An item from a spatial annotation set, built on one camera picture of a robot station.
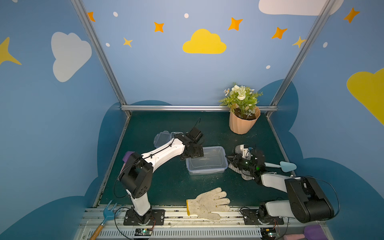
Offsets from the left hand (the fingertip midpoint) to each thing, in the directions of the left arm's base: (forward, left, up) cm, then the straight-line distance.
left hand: (199, 155), depth 87 cm
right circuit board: (-36, -34, -10) cm, 51 cm away
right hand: (+1, -17, -1) cm, 17 cm away
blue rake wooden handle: (-31, +46, -8) cm, 56 cm away
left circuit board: (-37, +27, -10) cm, 47 cm away
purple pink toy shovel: (-35, -54, -9) cm, 65 cm away
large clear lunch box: (+1, -10, -10) cm, 14 cm away
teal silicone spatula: (-2, -54, -9) cm, 55 cm away
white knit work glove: (-24, -4, -9) cm, 26 cm away
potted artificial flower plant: (+29, -26, +18) cm, 43 cm away
